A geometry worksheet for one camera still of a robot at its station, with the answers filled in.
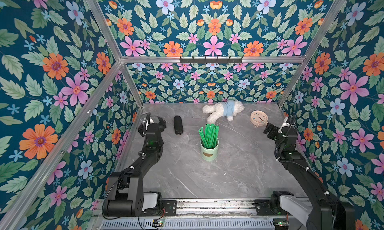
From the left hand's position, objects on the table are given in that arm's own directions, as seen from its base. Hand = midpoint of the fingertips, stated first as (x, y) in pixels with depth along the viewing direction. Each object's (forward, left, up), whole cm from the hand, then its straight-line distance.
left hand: (151, 119), depth 85 cm
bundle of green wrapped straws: (-11, -33, -7) cm, 35 cm away
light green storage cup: (-19, -32, -12) cm, 39 cm away
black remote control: (+8, -12, -18) cm, 24 cm away
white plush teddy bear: (+14, -48, -11) cm, 52 cm away
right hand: (-10, -72, -1) cm, 73 cm away
